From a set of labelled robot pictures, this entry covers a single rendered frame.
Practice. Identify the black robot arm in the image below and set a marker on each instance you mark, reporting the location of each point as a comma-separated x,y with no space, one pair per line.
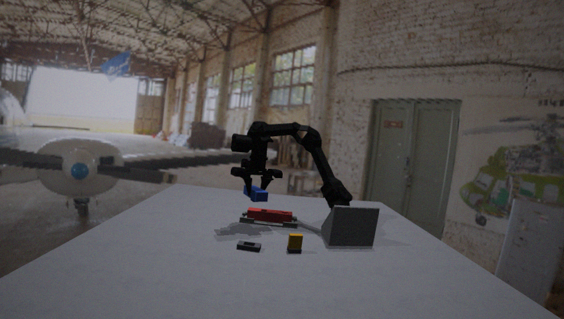
260,133

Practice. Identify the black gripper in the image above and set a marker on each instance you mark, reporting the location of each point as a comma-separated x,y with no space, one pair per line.
257,164

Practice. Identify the yellow rectangular block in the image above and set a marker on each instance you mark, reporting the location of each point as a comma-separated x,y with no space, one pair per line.
295,241

